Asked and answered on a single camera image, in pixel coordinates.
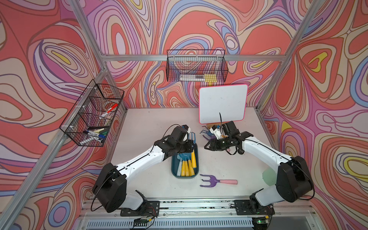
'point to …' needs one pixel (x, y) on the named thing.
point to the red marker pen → (114, 107)
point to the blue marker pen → (89, 132)
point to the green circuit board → (141, 222)
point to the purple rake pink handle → (213, 181)
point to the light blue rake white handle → (179, 156)
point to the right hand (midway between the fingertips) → (209, 150)
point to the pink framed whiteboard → (230, 101)
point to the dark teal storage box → (174, 166)
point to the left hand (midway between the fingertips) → (196, 146)
